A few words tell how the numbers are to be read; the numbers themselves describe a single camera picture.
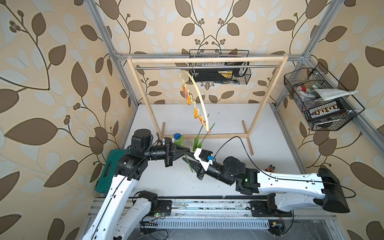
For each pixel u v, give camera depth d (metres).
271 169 0.87
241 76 0.93
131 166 0.46
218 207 0.75
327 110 0.67
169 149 0.54
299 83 0.84
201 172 0.51
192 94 1.17
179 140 0.69
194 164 0.53
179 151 0.57
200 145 0.79
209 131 0.62
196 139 0.80
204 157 0.46
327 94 0.63
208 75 0.84
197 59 0.55
